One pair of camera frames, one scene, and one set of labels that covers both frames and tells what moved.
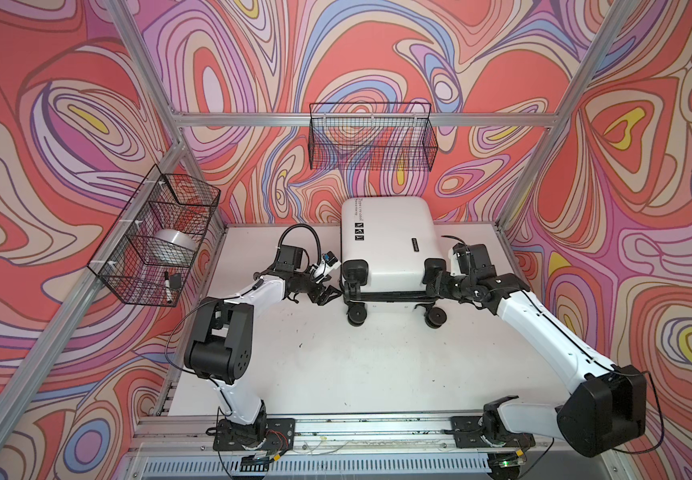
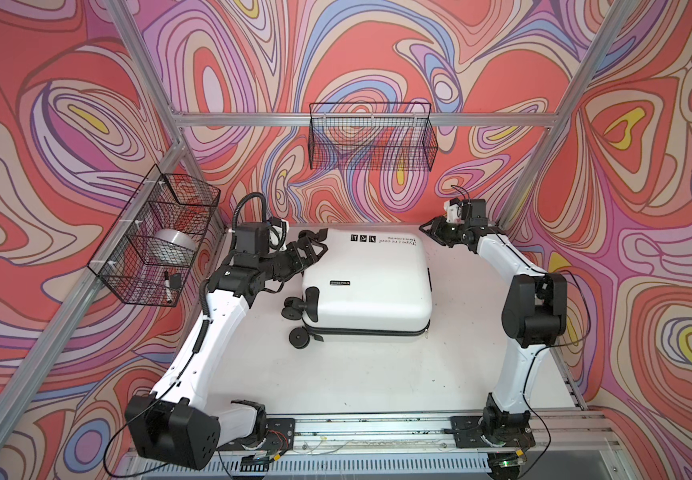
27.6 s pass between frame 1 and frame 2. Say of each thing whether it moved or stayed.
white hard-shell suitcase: moved
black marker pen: stayed
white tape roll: stayed
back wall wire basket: stayed
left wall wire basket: stayed
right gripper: moved
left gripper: moved
